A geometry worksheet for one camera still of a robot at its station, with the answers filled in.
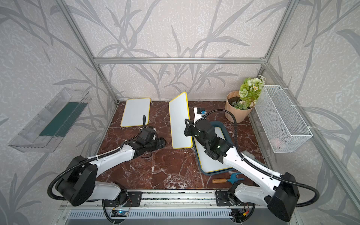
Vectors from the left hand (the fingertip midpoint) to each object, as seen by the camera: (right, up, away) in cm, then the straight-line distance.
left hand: (163, 143), depth 89 cm
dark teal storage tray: (+44, +10, +14) cm, 47 cm away
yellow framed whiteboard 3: (+29, -12, -6) cm, 32 cm away
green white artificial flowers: (+55, +34, -1) cm, 65 cm away
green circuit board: (-19, -32, -18) cm, 41 cm away
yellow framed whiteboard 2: (-29, +22, +27) cm, 45 cm away
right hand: (+14, +16, -17) cm, 27 cm away
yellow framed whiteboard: (+11, +20, -15) cm, 28 cm away
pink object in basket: (+62, +4, -16) cm, 65 cm away
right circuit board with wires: (+42, -34, -17) cm, 57 cm away
